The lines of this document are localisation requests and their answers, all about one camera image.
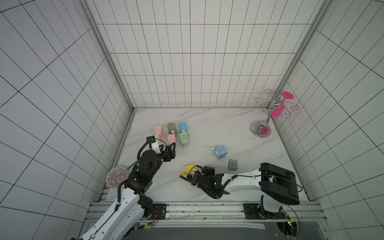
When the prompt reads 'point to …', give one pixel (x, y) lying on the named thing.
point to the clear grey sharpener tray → (232, 165)
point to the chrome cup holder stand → (261, 129)
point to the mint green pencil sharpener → (184, 139)
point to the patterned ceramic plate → (116, 175)
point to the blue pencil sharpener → (220, 152)
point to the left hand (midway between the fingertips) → (168, 146)
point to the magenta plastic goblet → (277, 111)
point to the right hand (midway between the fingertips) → (206, 164)
